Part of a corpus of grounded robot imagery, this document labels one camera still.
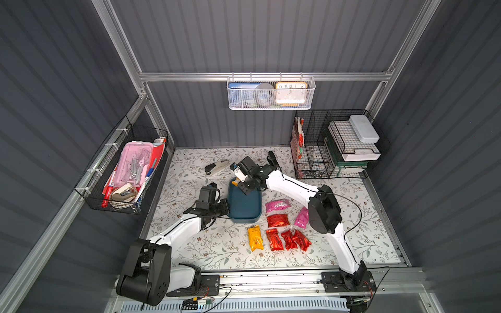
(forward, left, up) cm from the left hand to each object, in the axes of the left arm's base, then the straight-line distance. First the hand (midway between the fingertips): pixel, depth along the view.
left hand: (230, 205), depth 89 cm
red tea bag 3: (-15, -27, -2) cm, 31 cm away
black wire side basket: (-9, +32, +22) cm, 40 cm away
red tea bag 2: (-14, -20, -4) cm, 25 cm away
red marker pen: (-8, +38, +25) cm, 46 cm away
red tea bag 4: (-15, -34, -5) cm, 37 cm away
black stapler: (+31, -22, -2) cm, 38 cm away
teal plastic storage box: (+1, -6, -5) cm, 8 cm away
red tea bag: (-5, -22, -4) cm, 23 cm away
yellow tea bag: (-15, -12, -2) cm, 20 cm away
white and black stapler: (+25, +10, -3) cm, 27 cm away
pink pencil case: (+4, +34, +25) cm, 42 cm away
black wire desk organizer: (+36, -48, -5) cm, 60 cm away
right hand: (+12, -8, +3) cm, 14 cm away
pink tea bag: (+1, -22, -2) cm, 22 cm away
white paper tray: (+26, -58, +15) cm, 65 cm away
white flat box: (+35, -69, +16) cm, 79 cm away
